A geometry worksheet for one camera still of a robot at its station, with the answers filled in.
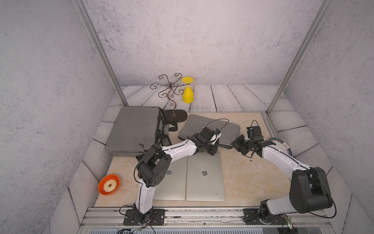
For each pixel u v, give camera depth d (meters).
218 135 0.83
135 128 1.02
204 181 0.85
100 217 0.74
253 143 0.68
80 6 0.69
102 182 0.81
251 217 0.73
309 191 0.43
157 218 0.73
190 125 1.12
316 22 0.75
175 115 1.18
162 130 1.07
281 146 1.01
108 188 0.80
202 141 0.72
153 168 0.50
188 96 1.01
